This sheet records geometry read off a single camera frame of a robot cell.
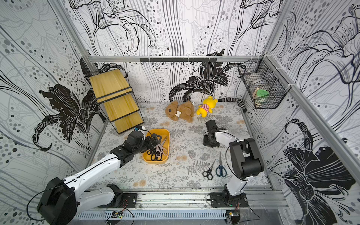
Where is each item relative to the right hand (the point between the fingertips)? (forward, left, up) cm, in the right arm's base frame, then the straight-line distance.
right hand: (209, 140), depth 97 cm
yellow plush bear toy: (+29, -2, +6) cm, 30 cm away
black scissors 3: (-12, +32, +5) cm, 34 cm away
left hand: (-8, +33, +12) cm, 36 cm away
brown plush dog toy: (+18, +17, +11) cm, 27 cm away
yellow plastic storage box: (+4, +32, +4) cm, 33 cm away
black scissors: (-11, +38, +3) cm, 40 cm away
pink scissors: (-9, +33, +5) cm, 35 cm away
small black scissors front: (-22, +3, +1) cm, 23 cm away
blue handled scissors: (-21, -5, 0) cm, 21 cm away
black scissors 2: (-12, +34, +5) cm, 36 cm away
